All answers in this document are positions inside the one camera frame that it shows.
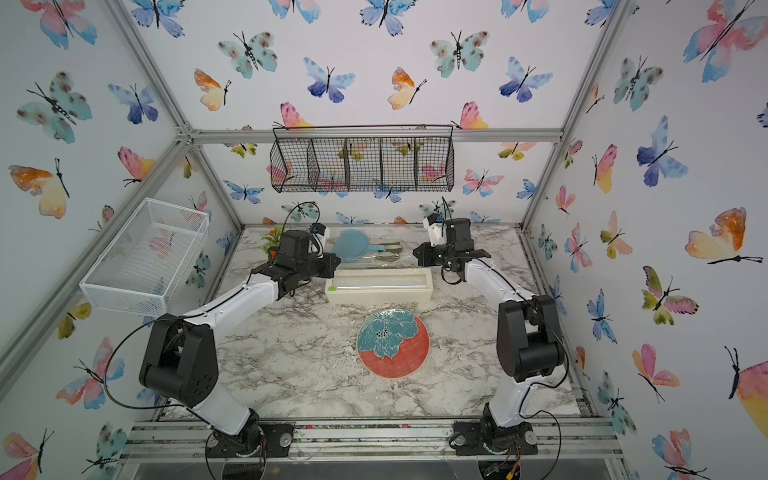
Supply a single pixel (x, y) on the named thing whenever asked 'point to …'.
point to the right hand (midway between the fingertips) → (418, 247)
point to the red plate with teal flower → (393, 343)
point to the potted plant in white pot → (272, 242)
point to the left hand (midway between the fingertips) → (342, 256)
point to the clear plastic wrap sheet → (385, 268)
